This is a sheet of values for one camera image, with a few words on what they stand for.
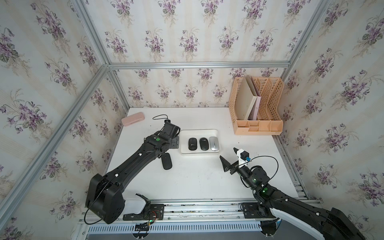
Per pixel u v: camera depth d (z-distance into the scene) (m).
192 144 0.95
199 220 0.72
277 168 0.55
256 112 0.95
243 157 0.64
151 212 0.72
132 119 1.11
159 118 0.75
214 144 0.96
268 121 1.01
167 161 0.90
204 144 0.97
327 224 0.44
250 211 0.73
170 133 0.62
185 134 1.04
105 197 0.39
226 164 0.69
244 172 0.68
